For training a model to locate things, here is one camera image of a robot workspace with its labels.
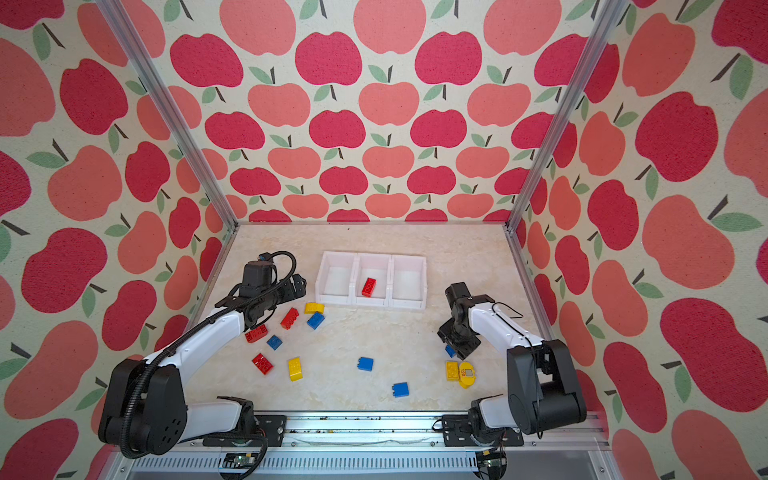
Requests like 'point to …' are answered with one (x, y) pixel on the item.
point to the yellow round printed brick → (467, 374)
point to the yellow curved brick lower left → (295, 369)
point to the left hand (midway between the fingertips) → (298, 285)
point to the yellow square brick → (452, 371)
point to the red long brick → (289, 318)
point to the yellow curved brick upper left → (313, 307)
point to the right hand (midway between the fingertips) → (454, 343)
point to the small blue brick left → (274, 342)
